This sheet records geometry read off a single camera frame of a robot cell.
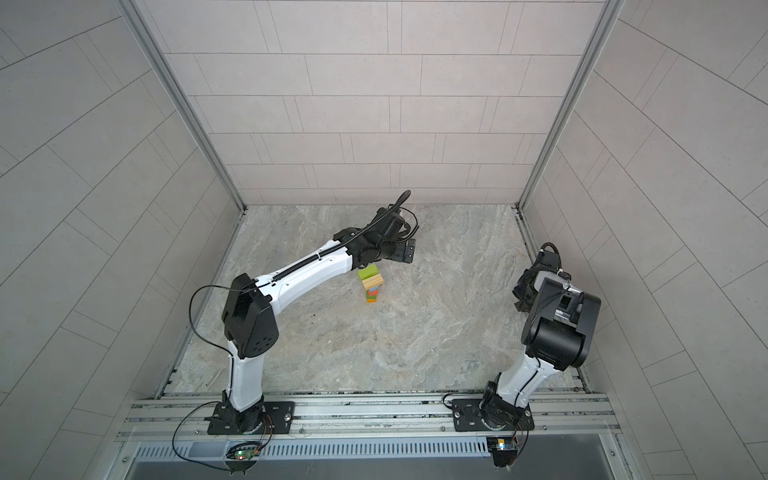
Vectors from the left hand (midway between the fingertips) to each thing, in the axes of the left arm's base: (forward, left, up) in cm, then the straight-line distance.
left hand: (410, 242), depth 85 cm
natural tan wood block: (-9, +11, -7) cm, 16 cm away
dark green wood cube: (-10, +13, -15) cm, 22 cm away
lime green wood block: (-7, +12, -5) cm, 15 cm away
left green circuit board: (-48, +37, -13) cm, 62 cm away
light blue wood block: (-11, +11, -9) cm, 17 cm away
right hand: (-7, -37, -18) cm, 42 cm away
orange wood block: (-10, +12, -16) cm, 23 cm away
